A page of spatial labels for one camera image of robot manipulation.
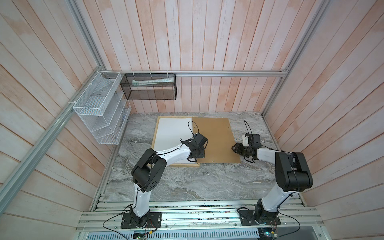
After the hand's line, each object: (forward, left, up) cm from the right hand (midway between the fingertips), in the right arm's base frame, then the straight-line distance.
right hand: (234, 147), depth 100 cm
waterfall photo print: (+11, +46, +2) cm, 47 cm away
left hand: (-8, +23, +3) cm, 25 cm away
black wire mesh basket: (+35, +60, +24) cm, 74 cm away
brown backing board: (+14, +9, -2) cm, 17 cm away
